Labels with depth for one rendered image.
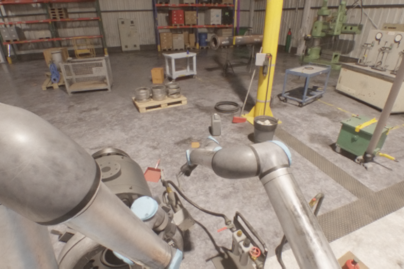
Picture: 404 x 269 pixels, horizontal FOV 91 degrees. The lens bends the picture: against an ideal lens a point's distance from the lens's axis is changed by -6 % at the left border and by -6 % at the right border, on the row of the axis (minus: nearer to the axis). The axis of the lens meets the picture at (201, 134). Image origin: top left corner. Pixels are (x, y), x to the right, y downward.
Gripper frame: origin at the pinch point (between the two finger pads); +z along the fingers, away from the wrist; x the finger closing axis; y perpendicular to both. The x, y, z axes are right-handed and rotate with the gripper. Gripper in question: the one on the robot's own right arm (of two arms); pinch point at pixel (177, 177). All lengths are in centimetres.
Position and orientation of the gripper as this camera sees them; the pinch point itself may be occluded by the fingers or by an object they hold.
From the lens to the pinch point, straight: 152.1
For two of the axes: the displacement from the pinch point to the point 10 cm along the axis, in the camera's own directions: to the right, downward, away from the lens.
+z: -6.8, 7.3, 0.2
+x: 6.8, 6.2, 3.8
